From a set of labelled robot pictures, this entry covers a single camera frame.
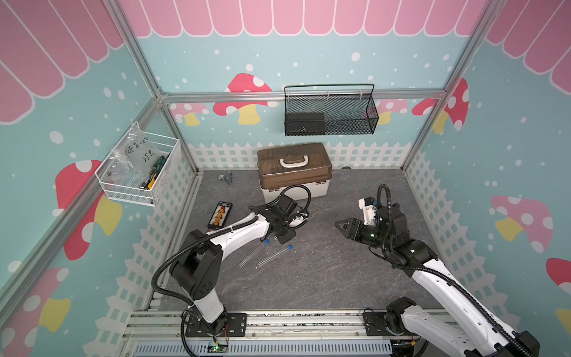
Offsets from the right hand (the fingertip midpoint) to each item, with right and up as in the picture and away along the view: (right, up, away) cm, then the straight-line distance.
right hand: (338, 224), depth 74 cm
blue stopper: (-26, -10, +20) cm, 35 cm away
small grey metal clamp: (-49, +19, +42) cm, 67 cm away
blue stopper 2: (-16, -12, +18) cm, 27 cm away
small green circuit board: (-39, -40, -3) cm, 55 cm away
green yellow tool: (-61, +19, 0) cm, 64 cm away
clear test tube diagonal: (-27, -17, +14) cm, 35 cm away
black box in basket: (-9, +39, +17) cm, 44 cm away
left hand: (-18, -6, +15) cm, 24 cm away
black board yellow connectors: (-48, 0, +26) cm, 55 cm away
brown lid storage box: (-20, +21, +18) cm, 34 cm away
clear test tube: (-32, -14, +16) cm, 38 cm away
